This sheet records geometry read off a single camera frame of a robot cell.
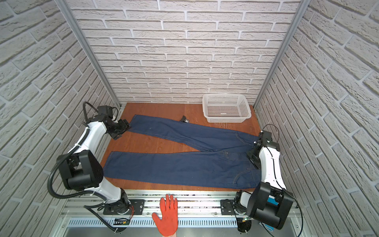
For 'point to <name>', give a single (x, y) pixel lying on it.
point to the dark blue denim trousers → (227, 164)
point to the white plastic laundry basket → (226, 108)
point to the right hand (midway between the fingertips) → (253, 158)
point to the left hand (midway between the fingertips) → (127, 127)
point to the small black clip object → (184, 119)
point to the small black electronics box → (121, 221)
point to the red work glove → (168, 225)
